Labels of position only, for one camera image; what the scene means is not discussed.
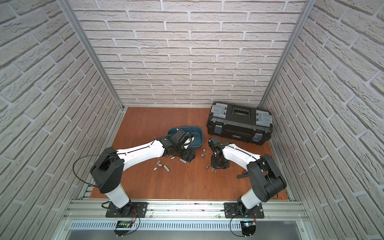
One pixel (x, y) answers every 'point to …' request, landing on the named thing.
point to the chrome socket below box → (202, 155)
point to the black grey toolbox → (240, 122)
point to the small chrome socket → (172, 158)
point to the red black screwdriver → (245, 174)
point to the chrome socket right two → (215, 169)
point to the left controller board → (123, 224)
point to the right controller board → (248, 227)
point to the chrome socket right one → (207, 166)
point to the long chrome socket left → (166, 168)
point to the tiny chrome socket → (155, 168)
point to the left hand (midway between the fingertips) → (192, 152)
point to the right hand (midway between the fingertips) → (219, 166)
